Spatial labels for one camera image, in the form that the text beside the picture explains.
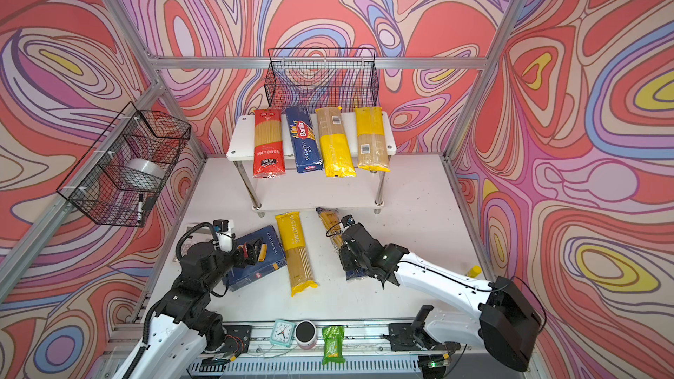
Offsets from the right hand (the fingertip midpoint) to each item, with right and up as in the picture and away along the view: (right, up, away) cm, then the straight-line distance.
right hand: (348, 255), depth 82 cm
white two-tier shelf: (-16, +20, +16) cm, 30 cm away
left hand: (-30, +7, -3) cm, 31 cm away
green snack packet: (-5, -21, -9) cm, 23 cm away
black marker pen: (-58, +15, -10) cm, 61 cm away
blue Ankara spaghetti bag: (-5, +11, +4) cm, 13 cm away
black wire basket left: (-66, +24, -8) cm, 70 cm away
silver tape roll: (-58, +27, -8) cm, 64 cm away
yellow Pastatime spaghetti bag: (-20, +4, +10) cm, 22 cm away
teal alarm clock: (-19, -20, -9) cm, 28 cm away
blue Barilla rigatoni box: (-34, -6, -4) cm, 34 cm away
